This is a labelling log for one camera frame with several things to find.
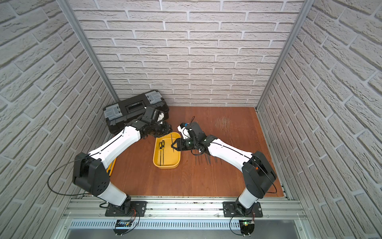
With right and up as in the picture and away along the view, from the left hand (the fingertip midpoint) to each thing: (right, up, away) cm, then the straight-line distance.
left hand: (175, 128), depth 84 cm
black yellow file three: (-2, -7, -3) cm, 7 cm away
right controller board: (+37, -48, -14) cm, 62 cm away
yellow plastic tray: (-8, -19, +8) cm, 22 cm away
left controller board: (-25, -47, -11) cm, 55 cm away
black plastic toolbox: (-36, +9, +8) cm, 38 cm away
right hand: (+1, -10, -4) cm, 10 cm away
